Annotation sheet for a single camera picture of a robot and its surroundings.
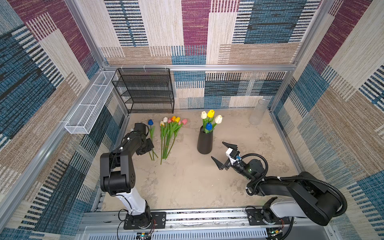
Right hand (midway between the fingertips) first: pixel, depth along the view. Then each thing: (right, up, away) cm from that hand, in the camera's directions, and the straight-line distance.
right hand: (218, 149), depth 79 cm
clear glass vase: (+30, +21, +23) cm, 44 cm away
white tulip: (-7, +17, -1) cm, 19 cm away
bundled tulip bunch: (-30, +11, +26) cm, 42 cm away
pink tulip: (-20, +15, +32) cm, 40 cm away
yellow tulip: (-4, +19, -1) cm, 19 cm away
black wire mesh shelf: (-47, +38, +31) cm, 68 cm away
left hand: (-41, -1, +16) cm, 44 cm away
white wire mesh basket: (-64, +15, -9) cm, 67 cm away
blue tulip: (-5, +12, -4) cm, 14 cm away
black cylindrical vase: (-6, +3, +12) cm, 13 cm away
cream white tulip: (-1, +15, -4) cm, 16 cm away
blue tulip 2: (-44, +15, +33) cm, 57 cm away
